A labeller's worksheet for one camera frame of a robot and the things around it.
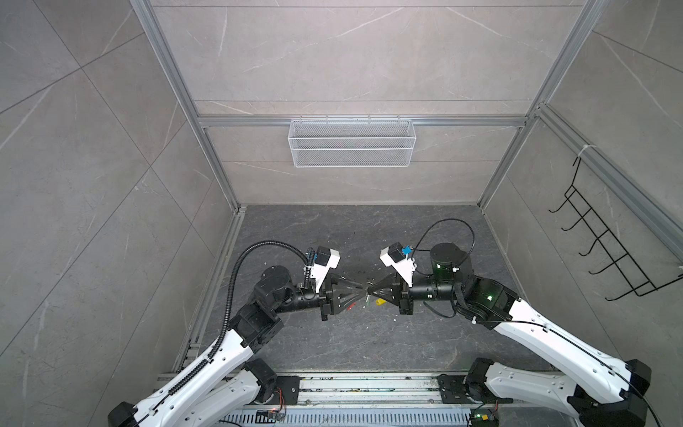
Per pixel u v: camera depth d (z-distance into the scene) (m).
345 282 0.58
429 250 0.51
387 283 0.59
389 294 0.57
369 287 0.60
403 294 0.52
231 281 0.48
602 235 0.68
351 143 1.02
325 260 0.52
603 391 0.39
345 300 0.56
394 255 0.53
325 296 0.52
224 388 0.57
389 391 0.75
